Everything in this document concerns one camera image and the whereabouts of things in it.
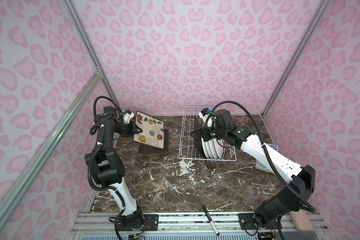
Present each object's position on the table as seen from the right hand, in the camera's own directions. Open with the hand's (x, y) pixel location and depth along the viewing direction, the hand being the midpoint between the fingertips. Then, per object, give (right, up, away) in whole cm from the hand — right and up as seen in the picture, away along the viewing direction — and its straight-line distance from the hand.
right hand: (198, 130), depth 76 cm
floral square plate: (-27, -2, +17) cm, 32 cm away
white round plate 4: (+14, -11, +12) cm, 21 cm away
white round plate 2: (+7, -11, +8) cm, 15 cm away
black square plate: (-33, -13, +24) cm, 43 cm away
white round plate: (+4, -10, +8) cm, 13 cm away
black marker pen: (+6, -44, -2) cm, 45 cm away
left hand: (-33, +1, +11) cm, 35 cm away
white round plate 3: (+9, -11, +8) cm, 16 cm away
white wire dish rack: (-5, -13, +24) cm, 28 cm away
